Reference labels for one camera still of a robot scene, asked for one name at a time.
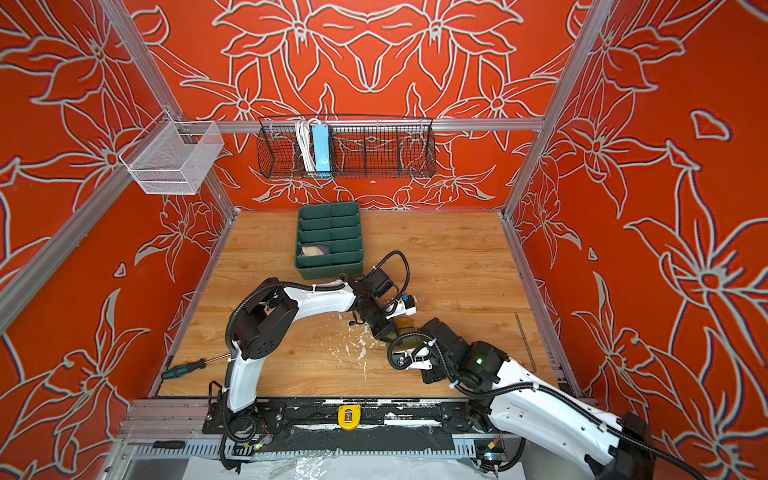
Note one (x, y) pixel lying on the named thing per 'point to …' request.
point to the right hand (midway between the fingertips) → (418, 342)
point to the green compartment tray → (329, 241)
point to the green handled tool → (187, 367)
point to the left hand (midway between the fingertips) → (398, 339)
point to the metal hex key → (525, 342)
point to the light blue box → (322, 151)
